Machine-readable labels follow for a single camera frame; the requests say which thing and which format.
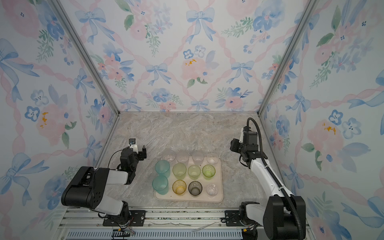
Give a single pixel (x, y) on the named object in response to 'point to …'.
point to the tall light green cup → (179, 171)
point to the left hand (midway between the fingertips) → (137, 144)
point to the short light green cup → (194, 171)
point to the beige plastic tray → (203, 197)
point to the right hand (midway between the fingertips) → (235, 141)
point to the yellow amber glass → (179, 187)
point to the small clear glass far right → (212, 158)
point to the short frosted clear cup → (198, 157)
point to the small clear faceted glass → (212, 190)
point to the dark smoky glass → (195, 188)
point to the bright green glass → (208, 171)
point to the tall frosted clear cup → (182, 156)
